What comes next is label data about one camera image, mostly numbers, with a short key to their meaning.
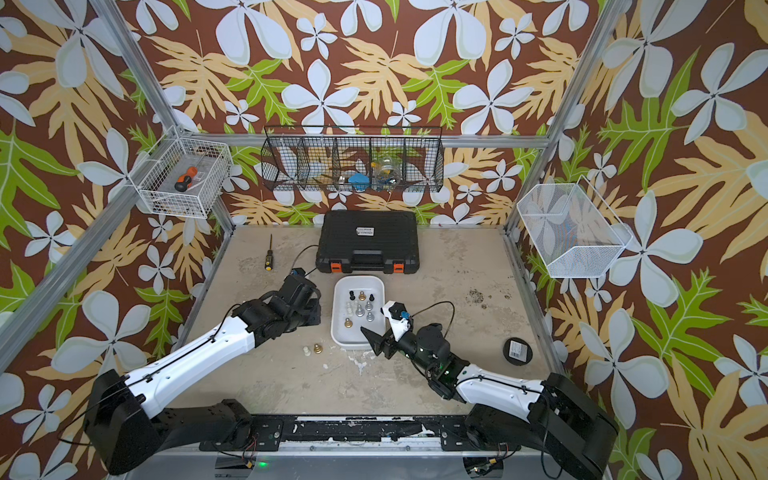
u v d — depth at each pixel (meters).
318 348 0.87
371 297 0.99
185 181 0.80
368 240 1.07
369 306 0.96
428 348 0.59
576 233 0.81
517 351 0.86
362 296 0.99
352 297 0.99
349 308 0.94
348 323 0.93
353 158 0.97
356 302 0.97
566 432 0.42
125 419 0.38
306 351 0.86
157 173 0.81
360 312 0.95
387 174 0.97
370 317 0.94
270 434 0.74
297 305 0.62
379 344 0.68
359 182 0.95
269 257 1.08
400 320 0.66
